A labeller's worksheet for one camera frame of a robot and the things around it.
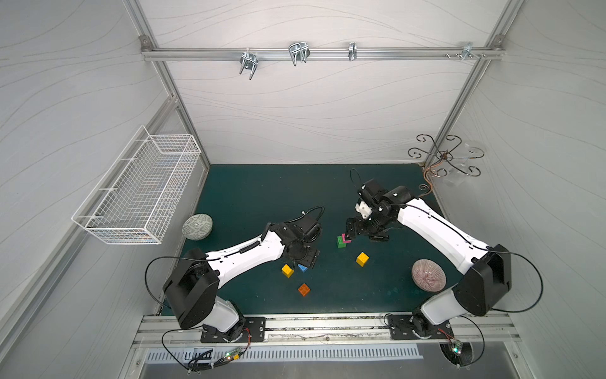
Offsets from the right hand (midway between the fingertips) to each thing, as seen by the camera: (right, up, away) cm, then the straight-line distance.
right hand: (356, 237), depth 79 cm
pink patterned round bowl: (+27, -15, +5) cm, 31 cm away
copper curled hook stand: (+31, +28, +1) cm, 41 cm away
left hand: (-16, -8, +3) cm, 19 cm away
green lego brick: (-4, -4, +10) cm, 12 cm away
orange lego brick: (-18, -18, +1) cm, 26 cm away
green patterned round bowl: (-63, 0, +17) cm, 65 cm away
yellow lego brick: (-24, -13, +3) cm, 27 cm away
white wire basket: (-68, +13, -10) cm, 70 cm away
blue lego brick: (-19, -13, +6) cm, 24 cm away
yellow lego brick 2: (+3, -10, +7) cm, 13 cm away
